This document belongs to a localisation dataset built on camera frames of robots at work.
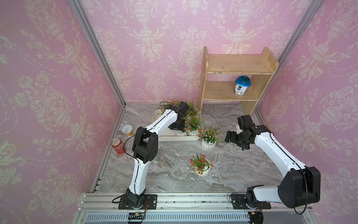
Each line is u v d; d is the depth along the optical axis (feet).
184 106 2.56
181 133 3.04
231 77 3.46
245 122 2.17
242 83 3.01
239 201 2.41
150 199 2.44
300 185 1.32
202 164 2.47
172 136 3.22
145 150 1.79
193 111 3.19
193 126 2.94
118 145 2.79
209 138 2.75
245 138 2.05
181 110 2.28
